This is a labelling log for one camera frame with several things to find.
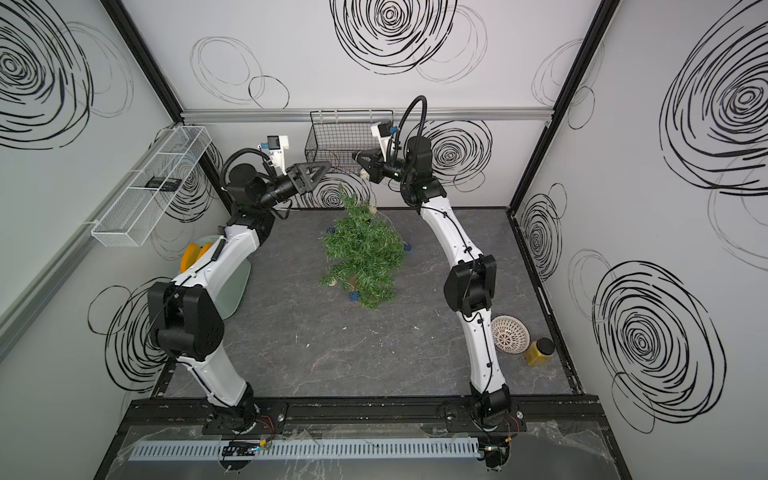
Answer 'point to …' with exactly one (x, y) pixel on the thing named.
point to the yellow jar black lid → (540, 352)
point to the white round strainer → (510, 334)
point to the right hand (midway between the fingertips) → (355, 153)
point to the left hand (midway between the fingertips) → (327, 167)
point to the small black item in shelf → (169, 185)
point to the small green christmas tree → (364, 252)
